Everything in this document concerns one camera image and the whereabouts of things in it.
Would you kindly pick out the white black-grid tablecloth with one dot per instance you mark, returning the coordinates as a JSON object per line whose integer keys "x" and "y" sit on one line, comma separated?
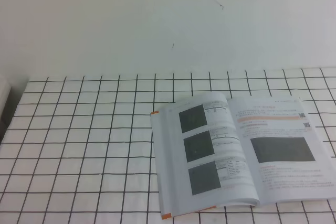
{"x": 79, "y": 149}

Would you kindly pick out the white book with orange trim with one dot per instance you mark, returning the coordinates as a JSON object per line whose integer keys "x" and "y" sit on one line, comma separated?
{"x": 212, "y": 152}

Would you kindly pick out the grey object at left edge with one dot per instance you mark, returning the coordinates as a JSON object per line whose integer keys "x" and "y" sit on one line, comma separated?
{"x": 5, "y": 91}

